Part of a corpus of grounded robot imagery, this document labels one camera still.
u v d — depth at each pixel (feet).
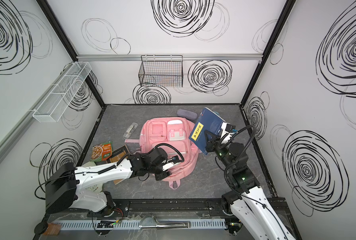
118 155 2.99
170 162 2.27
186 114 3.64
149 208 2.46
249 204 1.59
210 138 2.14
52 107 2.37
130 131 3.35
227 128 1.92
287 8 2.37
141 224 2.07
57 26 2.53
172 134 3.17
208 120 2.19
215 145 1.93
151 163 2.00
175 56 2.99
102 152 3.00
